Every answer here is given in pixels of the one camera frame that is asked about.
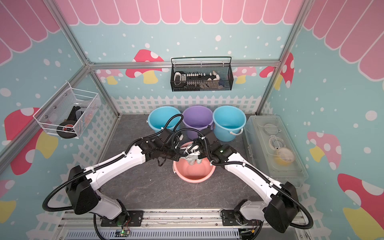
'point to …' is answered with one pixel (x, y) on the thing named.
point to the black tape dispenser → (67, 129)
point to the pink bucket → (197, 173)
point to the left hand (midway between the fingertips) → (180, 157)
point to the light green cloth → (193, 151)
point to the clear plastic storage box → (269, 144)
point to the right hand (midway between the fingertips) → (196, 139)
